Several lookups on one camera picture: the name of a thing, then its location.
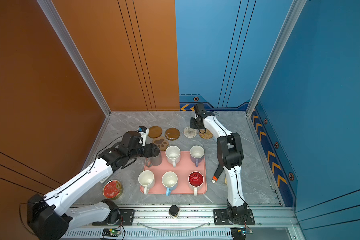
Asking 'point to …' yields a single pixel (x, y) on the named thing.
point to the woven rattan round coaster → (206, 135)
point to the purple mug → (197, 153)
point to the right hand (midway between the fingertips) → (193, 125)
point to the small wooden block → (226, 180)
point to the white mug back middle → (173, 155)
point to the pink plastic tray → (183, 169)
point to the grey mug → (154, 161)
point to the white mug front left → (146, 178)
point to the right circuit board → (240, 233)
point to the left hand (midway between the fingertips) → (153, 144)
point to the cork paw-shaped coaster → (161, 142)
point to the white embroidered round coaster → (190, 133)
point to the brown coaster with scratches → (172, 134)
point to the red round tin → (113, 189)
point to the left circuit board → (112, 232)
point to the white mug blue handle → (170, 180)
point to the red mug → (195, 180)
